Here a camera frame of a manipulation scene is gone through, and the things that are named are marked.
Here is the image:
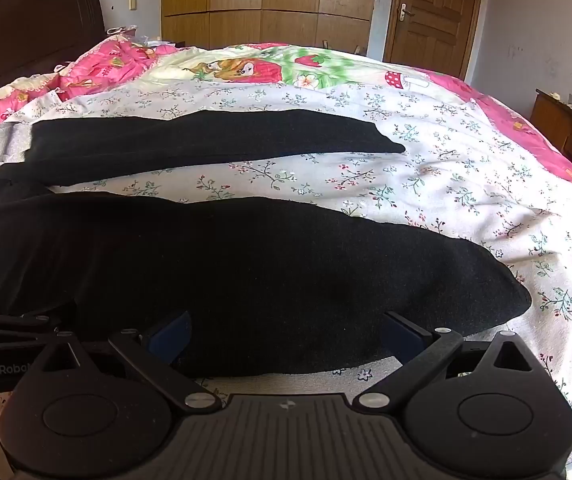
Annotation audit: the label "white floral bedsheet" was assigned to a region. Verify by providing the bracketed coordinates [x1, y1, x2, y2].
[0, 80, 572, 467]

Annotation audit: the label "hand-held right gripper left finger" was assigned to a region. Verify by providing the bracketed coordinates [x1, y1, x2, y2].
[31, 310, 223, 415]

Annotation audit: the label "dark wooden headboard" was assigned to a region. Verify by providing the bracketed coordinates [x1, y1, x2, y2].
[0, 0, 109, 107]

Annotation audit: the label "wooden door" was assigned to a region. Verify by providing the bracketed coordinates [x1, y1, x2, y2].
[383, 0, 487, 81]

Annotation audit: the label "pink cartoon quilt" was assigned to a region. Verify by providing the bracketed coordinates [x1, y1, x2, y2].
[0, 42, 572, 261]

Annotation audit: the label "wooden side cabinet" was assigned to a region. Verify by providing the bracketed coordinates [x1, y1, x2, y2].
[531, 89, 572, 192]

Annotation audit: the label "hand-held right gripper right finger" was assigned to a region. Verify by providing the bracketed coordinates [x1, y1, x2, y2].
[350, 311, 537, 411]

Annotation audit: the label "black pants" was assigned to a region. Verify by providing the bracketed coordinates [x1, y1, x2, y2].
[0, 109, 533, 378]

